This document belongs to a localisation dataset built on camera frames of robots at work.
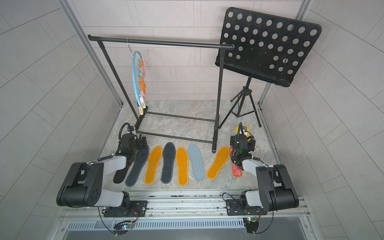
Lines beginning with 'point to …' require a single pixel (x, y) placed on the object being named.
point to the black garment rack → (141, 115)
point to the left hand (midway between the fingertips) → (139, 135)
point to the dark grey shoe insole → (141, 157)
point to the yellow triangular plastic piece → (248, 134)
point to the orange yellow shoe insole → (154, 158)
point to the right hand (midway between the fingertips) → (242, 135)
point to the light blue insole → (196, 156)
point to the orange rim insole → (237, 170)
